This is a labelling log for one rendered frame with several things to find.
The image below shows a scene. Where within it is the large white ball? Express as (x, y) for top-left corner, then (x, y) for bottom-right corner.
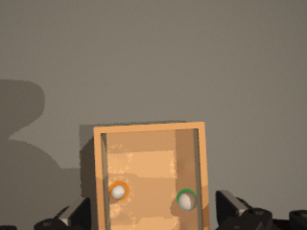
(177, 191), (199, 212)

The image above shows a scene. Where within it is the covered wooden puzzle box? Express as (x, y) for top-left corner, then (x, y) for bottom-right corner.
(93, 121), (210, 230)

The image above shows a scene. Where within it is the small white ball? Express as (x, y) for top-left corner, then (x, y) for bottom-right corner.
(110, 184), (127, 201)

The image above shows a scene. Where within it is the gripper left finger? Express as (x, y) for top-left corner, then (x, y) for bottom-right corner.
(33, 196), (94, 230)

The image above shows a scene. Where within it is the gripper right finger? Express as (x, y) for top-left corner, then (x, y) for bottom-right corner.
(214, 190), (307, 230)

